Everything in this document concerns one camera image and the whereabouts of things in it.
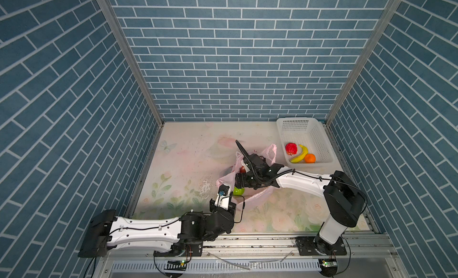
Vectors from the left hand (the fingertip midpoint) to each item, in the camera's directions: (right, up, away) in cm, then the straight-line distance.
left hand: (238, 198), depth 73 cm
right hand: (+1, +3, +12) cm, 13 cm away
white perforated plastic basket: (+45, +28, +39) cm, 66 cm away
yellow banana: (+39, +17, +29) cm, 52 cm away
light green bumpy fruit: (0, -1, +11) cm, 11 cm away
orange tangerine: (+40, +14, +24) cm, 48 cm away
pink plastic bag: (+5, +1, +1) cm, 5 cm away
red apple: (+30, +19, +26) cm, 44 cm away
